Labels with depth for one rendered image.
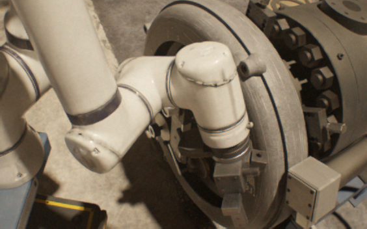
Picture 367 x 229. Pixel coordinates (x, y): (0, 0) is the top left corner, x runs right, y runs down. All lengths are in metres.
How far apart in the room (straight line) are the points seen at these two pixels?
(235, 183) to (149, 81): 0.23
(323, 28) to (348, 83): 0.19
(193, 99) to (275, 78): 0.28
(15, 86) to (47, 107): 1.30
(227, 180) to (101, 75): 0.29
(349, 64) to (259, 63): 0.42
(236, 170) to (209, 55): 0.21
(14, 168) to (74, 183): 0.88
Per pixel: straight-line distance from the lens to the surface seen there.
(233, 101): 0.54
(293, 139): 0.79
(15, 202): 0.83
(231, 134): 0.57
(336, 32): 1.15
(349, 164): 0.87
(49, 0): 0.42
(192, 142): 0.64
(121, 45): 2.37
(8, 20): 0.74
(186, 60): 0.52
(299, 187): 0.79
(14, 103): 0.72
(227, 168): 0.61
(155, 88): 0.57
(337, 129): 0.77
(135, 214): 1.57
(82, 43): 0.44
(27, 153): 0.81
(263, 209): 0.90
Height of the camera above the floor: 1.41
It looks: 46 degrees down
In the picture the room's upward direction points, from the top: 7 degrees clockwise
